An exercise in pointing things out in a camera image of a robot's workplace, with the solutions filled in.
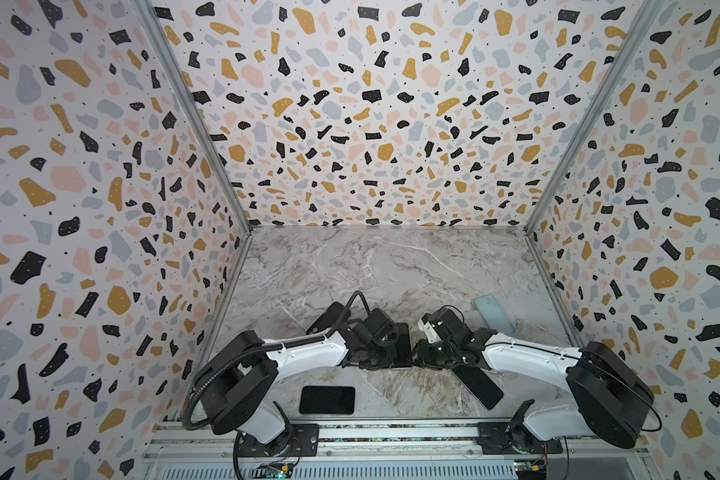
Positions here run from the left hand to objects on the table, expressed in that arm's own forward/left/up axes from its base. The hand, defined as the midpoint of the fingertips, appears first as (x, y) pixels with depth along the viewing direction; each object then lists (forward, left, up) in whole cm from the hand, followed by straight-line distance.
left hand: (400, 360), depth 82 cm
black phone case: (+17, +22, -8) cm, 30 cm away
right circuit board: (-24, -30, -6) cm, 39 cm away
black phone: (-8, +20, -7) cm, 23 cm away
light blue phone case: (+17, -33, -7) cm, 37 cm away
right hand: (+1, -1, -1) cm, 2 cm away
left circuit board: (-24, +31, -6) cm, 40 cm away
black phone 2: (0, -1, +2) cm, 2 cm away
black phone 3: (-5, -22, -6) cm, 24 cm away
